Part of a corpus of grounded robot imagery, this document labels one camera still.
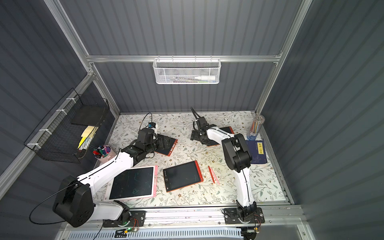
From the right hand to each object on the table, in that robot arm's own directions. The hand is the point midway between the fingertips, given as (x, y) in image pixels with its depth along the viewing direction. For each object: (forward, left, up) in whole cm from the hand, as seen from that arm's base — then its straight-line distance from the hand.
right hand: (199, 138), depth 103 cm
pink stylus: (-26, -9, -2) cm, 28 cm away
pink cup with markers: (-18, +55, +10) cm, 59 cm away
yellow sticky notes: (-14, +57, +27) cm, 65 cm away
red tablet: (-18, +18, +19) cm, 31 cm away
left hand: (-12, +19, +15) cm, 27 cm away
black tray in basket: (-3, +61, +27) cm, 67 cm away
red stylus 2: (-25, -7, -3) cm, 26 cm away
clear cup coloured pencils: (+1, -36, +15) cm, 39 cm away
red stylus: (-24, 0, -2) cm, 24 cm away
